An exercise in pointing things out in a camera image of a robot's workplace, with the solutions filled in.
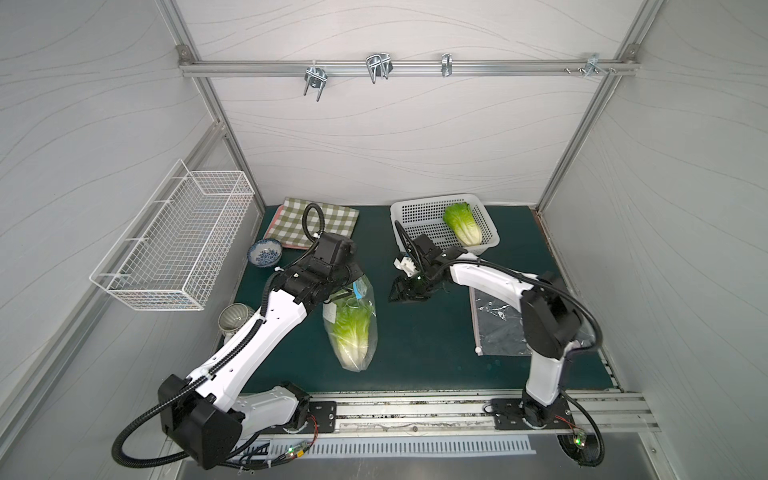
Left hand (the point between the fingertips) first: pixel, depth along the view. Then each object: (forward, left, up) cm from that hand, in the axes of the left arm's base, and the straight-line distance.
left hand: (359, 266), depth 76 cm
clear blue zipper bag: (-6, -1, -2) cm, 6 cm away
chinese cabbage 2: (-12, +2, -11) cm, 16 cm away
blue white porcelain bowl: (+19, +38, -20) cm, 46 cm away
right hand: (-2, -9, -14) cm, 17 cm away
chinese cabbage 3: (+31, -32, -13) cm, 46 cm away
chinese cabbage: (-18, +1, -16) cm, 24 cm away
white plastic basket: (+37, -21, -20) cm, 46 cm away
